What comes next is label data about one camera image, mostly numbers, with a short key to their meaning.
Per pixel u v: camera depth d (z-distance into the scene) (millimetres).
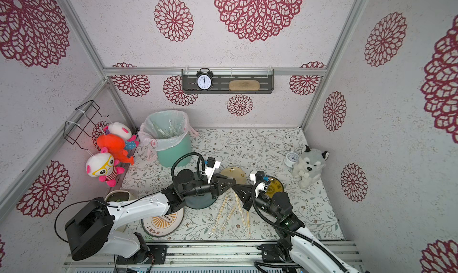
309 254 509
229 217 837
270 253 746
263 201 625
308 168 834
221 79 925
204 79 897
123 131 942
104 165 802
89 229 421
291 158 1019
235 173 989
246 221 818
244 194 660
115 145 861
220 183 650
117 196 875
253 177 625
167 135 1001
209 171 644
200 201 870
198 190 639
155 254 733
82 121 783
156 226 812
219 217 835
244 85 898
